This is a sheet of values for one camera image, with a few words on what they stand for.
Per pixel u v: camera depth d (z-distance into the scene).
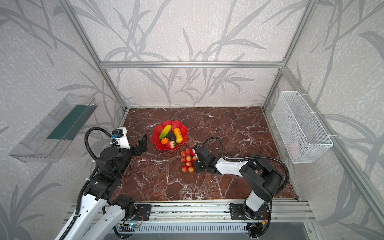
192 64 0.96
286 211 0.76
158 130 1.04
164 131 1.02
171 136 0.99
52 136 0.64
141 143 0.63
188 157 0.87
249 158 0.51
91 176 0.52
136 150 0.62
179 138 0.98
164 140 0.97
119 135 0.57
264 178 0.45
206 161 0.69
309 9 0.71
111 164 0.50
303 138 0.62
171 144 0.94
